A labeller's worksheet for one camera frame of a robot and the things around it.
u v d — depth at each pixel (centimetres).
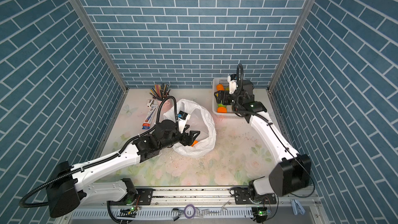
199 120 84
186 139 66
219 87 115
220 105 88
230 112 106
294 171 41
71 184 40
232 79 68
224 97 69
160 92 99
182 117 64
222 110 103
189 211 71
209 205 72
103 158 46
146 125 99
